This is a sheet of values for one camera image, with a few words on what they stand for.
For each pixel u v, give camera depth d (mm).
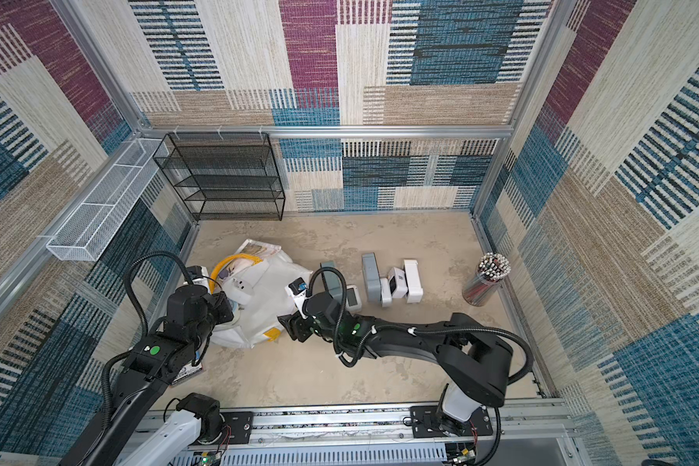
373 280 893
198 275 650
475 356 470
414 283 920
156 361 489
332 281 894
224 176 1101
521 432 734
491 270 822
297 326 687
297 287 680
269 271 1019
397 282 932
